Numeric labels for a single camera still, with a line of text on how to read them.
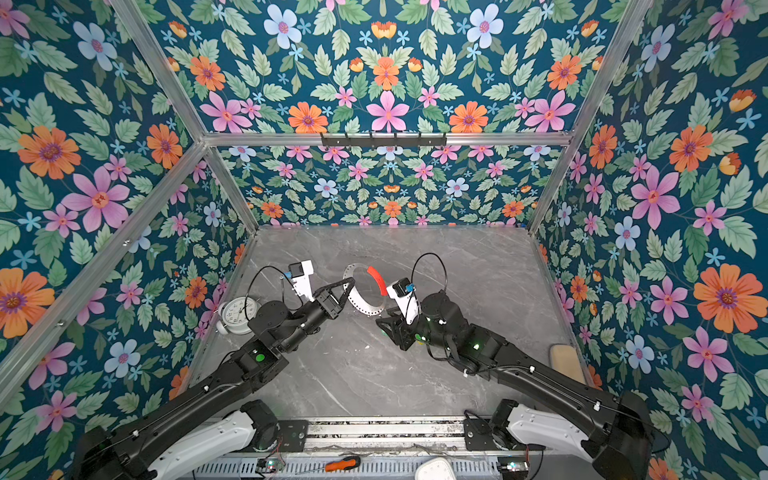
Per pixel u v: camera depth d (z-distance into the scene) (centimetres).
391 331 63
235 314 91
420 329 60
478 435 73
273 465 70
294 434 74
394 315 70
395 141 91
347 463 69
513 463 71
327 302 60
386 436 75
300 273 62
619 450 38
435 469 67
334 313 60
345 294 66
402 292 59
